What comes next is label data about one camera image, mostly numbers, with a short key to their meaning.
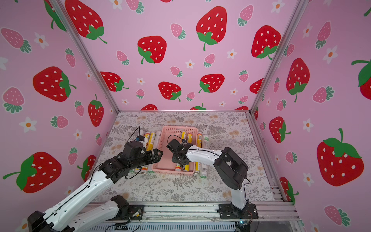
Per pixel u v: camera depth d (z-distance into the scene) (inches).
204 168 33.5
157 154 26.6
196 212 29.6
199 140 38.7
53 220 15.4
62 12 27.3
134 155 22.8
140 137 27.2
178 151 26.7
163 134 38.8
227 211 28.8
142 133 40.2
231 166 19.9
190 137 39.8
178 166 33.0
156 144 37.6
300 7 27.1
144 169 33.8
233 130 43.6
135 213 28.2
